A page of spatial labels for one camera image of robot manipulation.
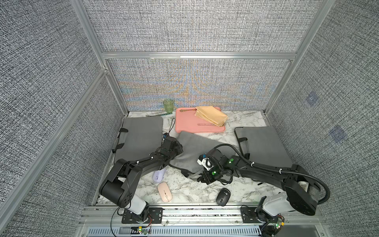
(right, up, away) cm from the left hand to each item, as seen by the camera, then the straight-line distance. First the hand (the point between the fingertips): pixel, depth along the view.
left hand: (184, 144), depth 92 cm
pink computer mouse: (-10, -24, -12) cm, 29 cm away
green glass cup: (-13, +29, +26) cm, 41 cm away
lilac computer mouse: (-15, -17, -7) cm, 23 cm away
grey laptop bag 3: (+51, -1, +6) cm, 51 cm away
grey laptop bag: (+6, -2, +3) cm, 7 cm away
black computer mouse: (+21, -26, -14) cm, 36 cm away
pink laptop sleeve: (+1, +15, +22) cm, 27 cm away
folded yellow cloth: (+21, +21, +27) cm, 40 cm away
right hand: (+9, -16, -13) cm, 22 cm away
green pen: (-22, +21, +26) cm, 40 cm away
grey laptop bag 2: (-31, +4, +9) cm, 33 cm away
